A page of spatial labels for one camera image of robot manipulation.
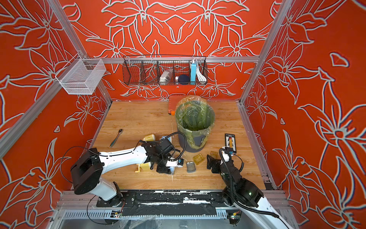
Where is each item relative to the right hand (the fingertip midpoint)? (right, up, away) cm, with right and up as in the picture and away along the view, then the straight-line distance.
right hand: (210, 156), depth 75 cm
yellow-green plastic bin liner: (-7, +21, +15) cm, 26 cm away
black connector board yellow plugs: (+17, +5, +17) cm, 25 cm away
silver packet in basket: (-26, +48, +16) cm, 57 cm away
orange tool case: (-23, +34, +42) cm, 59 cm away
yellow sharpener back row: (-36, +8, +14) cm, 39 cm away
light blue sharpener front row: (-21, -7, 0) cm, 22 cm away
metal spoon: (-60, +11, +25) cm, 66 cm away
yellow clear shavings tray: (-5, -5, +12) cm, 14 cm away
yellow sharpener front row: (-37, -7, +3) cm, 38 cm away
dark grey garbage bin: (-7, +8, +2) cm, 11 cm away
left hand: (-22, -7, +7) cm, 24 cm away
